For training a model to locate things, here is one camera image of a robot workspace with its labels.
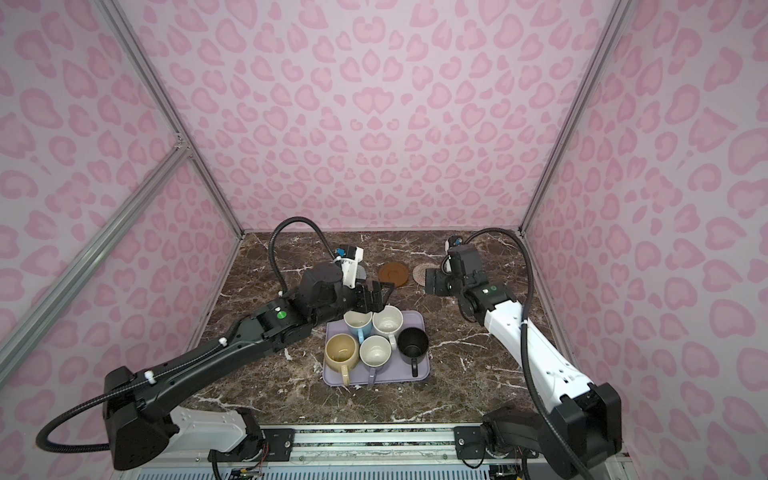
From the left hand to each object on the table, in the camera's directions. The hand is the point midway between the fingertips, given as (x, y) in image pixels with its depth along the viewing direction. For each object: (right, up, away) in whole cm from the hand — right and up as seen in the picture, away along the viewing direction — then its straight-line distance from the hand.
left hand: (385, 280), depth 70 cm
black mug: (+8, -20, +16) cm, 26 cm away
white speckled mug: (0, -15, +23) cm, 27 cm away
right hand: (+15, +1, +11) cm, 19 cm away
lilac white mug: (-3, -22, +17) cm, 28 cm away
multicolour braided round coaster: (+11, 0, +37) cm, 39 cm away
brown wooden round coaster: (+2, 0, +37) cm, 37 cm away
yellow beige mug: (-13, -23, +17) cm, 32 cm away
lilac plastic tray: (+2, -26, +14) cm, 30 cm away
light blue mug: (-8, -14, +14) cm, 21 cm away
